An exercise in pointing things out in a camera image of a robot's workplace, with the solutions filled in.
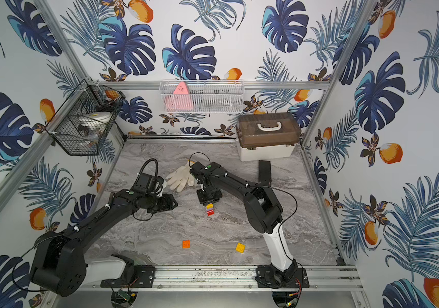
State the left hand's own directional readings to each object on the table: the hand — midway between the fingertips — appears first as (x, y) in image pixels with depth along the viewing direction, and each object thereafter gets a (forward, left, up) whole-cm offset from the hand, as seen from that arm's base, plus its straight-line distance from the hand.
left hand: (172, 202), depth 84 cm
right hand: (+4, -15, -5) cm, 17 cm away
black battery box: (+24, -44, -7) cm, 51 cm away
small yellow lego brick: (+1, -17, -4) cm, 17 cm away
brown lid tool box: (+37, -42, +8) cm, 57 cm away
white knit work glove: (+19, +2, -9) cm, 21 cm away
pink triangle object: (+38, 0, +27) cm, 46 cm away
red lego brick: (+1, -17, -9) cm, 19 cm away
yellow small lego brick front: (-14, -31, -9) cm, 35 cm away
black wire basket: (+21, +35, +27) cm, 49 cm away
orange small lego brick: (-15, -8, -9) cm, 19 cm away
